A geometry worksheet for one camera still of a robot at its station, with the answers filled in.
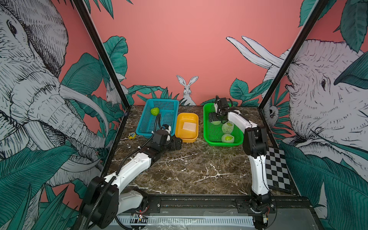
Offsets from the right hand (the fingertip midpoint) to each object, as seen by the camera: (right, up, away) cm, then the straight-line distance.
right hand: (214, 114), depth 106 cm
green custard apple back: (-46, +2, +5) cm, 46 cm away
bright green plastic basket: (-1, -14, -1) cm, 15 cm away
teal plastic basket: (-34, +3, +2) cm, 35 cm away
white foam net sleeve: (+6, -19, -14) cm, 24 cm away
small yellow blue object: (-60, -16, -5) cm, 62 cm away
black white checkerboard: (+34, -34, -21) cm, 53 cm away
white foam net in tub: (-18, -9, -1) cm, 21 cm away
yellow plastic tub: (-20, -17, -5) cm, 26 cm away
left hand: (-26, -16, -21) cm, 37 cm away
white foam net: (+2, -7, -2) cm, 7 cm away
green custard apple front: (+7, -17, -13) cm, 22 cm away
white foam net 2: (+8, -10, -7) cm, 15 cm away
